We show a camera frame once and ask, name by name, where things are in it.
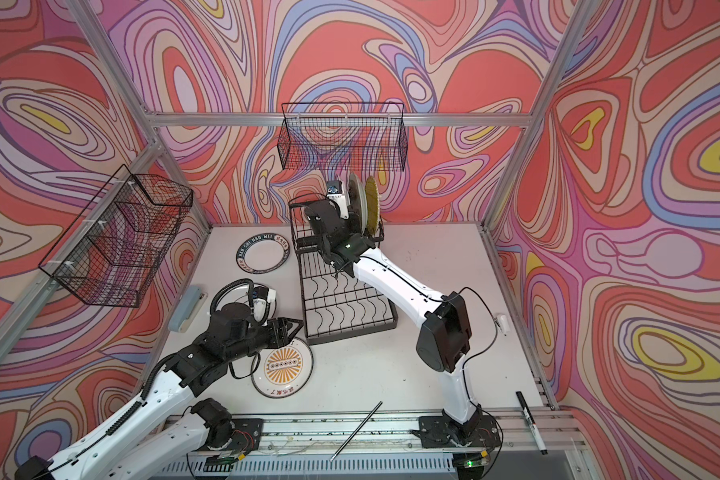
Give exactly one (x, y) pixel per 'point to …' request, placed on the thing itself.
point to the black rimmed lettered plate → (261, 253)
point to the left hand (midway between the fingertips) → (302, 323)
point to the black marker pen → (532, 424)
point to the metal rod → (356, 430)
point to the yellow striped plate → (371, 200)
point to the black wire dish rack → (335, 306)
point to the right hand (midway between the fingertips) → (351, 214)
